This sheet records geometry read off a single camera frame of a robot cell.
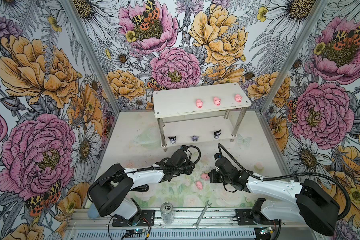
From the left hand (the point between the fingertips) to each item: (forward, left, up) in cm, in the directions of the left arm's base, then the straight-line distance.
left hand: (191, 169), depth 87 cm
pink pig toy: (-8, -4, -2) cm, 9 cm away
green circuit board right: (-29, -34, -4) cm, 45 cm away
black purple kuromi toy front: (+18, -3, +5) cm, 19 cm away
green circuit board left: (-28, +25, -4) cm, 38 cm away
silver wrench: (-18, -8, -3) cm, 20 cm away
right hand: (-6, -10, -1) cm, 12 cm away
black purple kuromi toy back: (+19, -17, +7) cm, 27 cm away
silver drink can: (-23, +12, +10) cm, 28 cm away
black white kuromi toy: (+16, +11, +7) cm, 20 cm away
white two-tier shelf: (+16, -1, +29) cm, 33 cm away
